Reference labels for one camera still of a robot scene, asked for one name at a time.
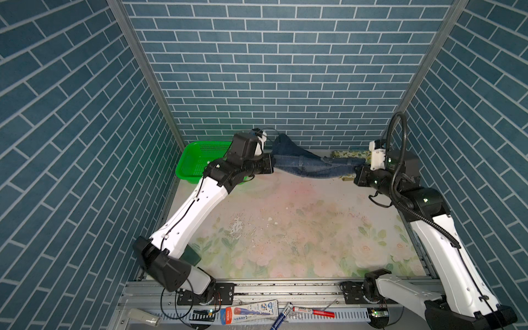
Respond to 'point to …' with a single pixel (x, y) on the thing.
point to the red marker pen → (313, 311)
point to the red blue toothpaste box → (249, 311)
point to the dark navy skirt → (290, 158)
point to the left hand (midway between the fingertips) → (282, 158)
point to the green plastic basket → (194, 156)
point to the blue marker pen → (282, 317)
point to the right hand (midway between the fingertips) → (359, 163)
